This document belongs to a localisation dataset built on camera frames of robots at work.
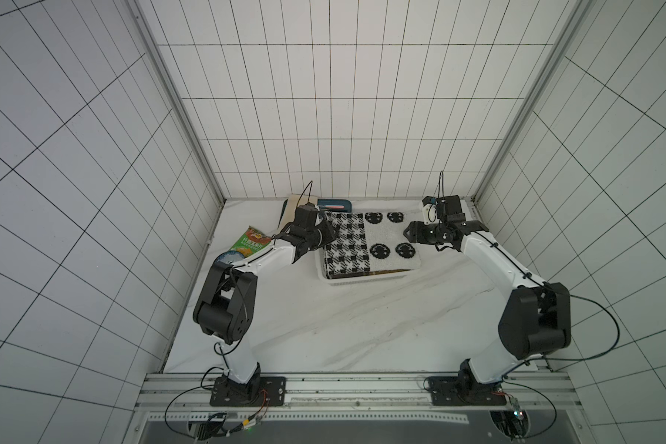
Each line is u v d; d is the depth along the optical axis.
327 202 1.20
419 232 0.79
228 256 0.97
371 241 0.90
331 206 1.18
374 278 0.85
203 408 0.72
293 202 1.15
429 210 0.78
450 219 0.68
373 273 0.85
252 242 1.02
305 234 0.73
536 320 0.44
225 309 0.47
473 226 0.63
